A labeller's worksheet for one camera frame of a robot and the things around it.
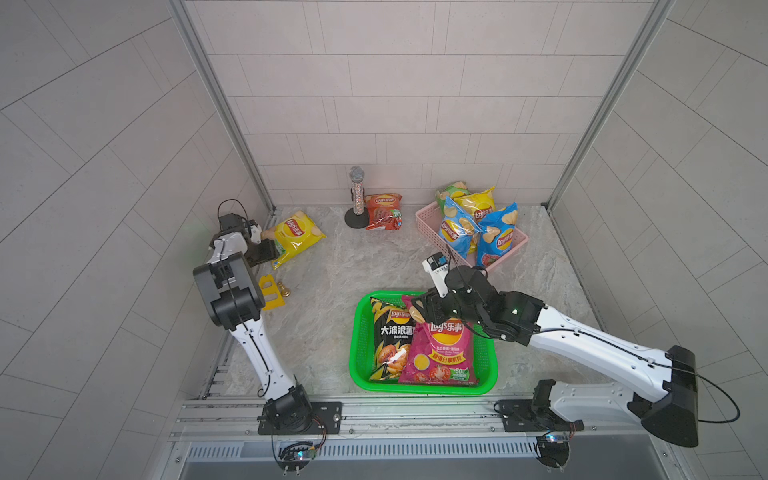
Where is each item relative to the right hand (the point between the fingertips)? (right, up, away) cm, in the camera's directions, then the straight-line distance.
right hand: (418, 300), depth 71 cm
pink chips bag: (+6, -12, 0) cm, 13 cm away
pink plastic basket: (+7, +21, +38) cm, 44 cm away
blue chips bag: (+25, +15, +19) cm, 34 cm away
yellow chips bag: (+22, +25, +28) cm, 44 cm away
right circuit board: (+32, -35, -1) cm, 47 cm away
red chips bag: (-10, +23, +33) cm, 42 cm away
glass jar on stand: (-20, +22, +37) cm, 48 cm away
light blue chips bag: (+14, +17, +21) cm, 30 cm away
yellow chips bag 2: (-39, +15, +30) cm, 52 cm away
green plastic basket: (-14, -14, +3) cm, 20 cm away
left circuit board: (-27, -33, -6) cm, 43 cm away
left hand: (-49, +11, +31) cm, 59 cm away
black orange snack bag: (-6, -11, +5) cm, 14 cm away
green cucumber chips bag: (+15, +31, +34) cm, 48 cm away
